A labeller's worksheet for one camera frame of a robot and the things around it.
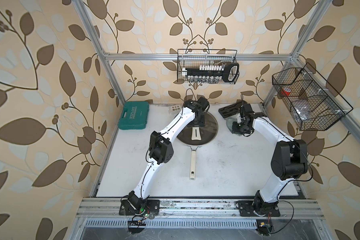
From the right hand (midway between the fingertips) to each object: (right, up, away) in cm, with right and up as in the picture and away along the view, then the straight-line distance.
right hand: (235, 131), depth 93 cm
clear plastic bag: (+27, +11, -20) cm, 36 cm away
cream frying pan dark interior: (-31, -5, 0) cm, 32 cm away
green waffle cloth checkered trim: (-3, +6, +5) cm, 8 cm away
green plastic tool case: (-69, +10, +15) cm, 71 cm away
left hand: (-25, +5, -2) cm, 25 cm away
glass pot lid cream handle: (-24, -2, -7) cm, 25 cm away
